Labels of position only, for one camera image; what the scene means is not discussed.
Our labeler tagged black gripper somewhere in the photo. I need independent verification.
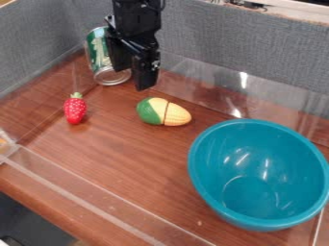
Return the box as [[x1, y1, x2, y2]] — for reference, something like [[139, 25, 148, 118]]
[[104, 13, 161, 92]]

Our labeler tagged yellow green toy corn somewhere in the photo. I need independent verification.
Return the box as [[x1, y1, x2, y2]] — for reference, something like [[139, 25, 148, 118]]
[[136, 97, 191, 126]]

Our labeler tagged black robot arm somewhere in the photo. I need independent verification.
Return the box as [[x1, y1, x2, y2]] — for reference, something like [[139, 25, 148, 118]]
[[105, 0, 165, 91]]

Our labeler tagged teal blue plastic bowl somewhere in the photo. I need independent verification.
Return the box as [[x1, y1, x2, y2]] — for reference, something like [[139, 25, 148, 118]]
[[187, 119, 329, 232]]

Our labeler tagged green Del Monte can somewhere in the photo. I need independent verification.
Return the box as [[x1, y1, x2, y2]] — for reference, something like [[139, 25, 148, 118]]
[[84, 26, 131, 86]]

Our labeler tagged red toy strawberry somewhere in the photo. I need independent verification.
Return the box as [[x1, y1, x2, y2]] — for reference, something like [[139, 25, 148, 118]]
[[62, 92, 87, 124]]

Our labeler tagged clear acrylic barrier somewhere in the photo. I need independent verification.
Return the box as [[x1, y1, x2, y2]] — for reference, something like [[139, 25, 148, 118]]
[[0, 128, 215, 246]]

